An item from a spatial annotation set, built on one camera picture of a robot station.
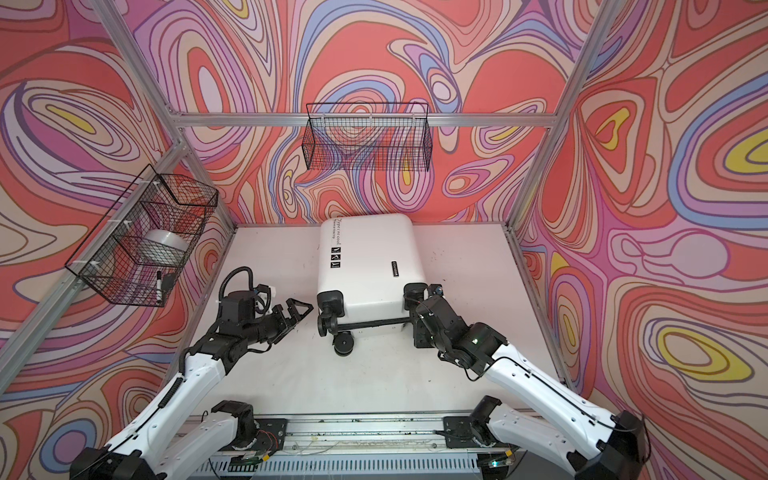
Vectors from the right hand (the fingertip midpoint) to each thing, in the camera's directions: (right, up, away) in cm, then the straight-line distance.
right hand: (423, 333), depth 77 cm
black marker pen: (-65, +12, -5) cm, 67 cm away
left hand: (-31, +5, +3) cm, 32 cm away
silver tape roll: (-63, +23, -7) cm, 67 cm away
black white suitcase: (-14, +17, +5) cm, 23 cm away
